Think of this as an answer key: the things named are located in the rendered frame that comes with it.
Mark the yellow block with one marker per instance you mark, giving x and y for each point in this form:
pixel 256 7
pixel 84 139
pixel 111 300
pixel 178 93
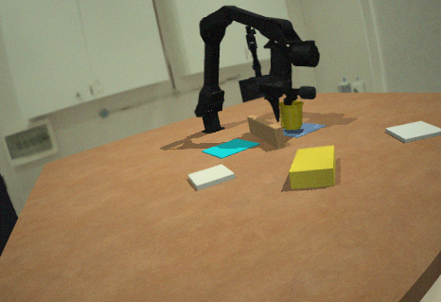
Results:
pixel 314 167

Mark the cream flat rectangular block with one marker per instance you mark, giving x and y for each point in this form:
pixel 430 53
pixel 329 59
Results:
pixel 209 177

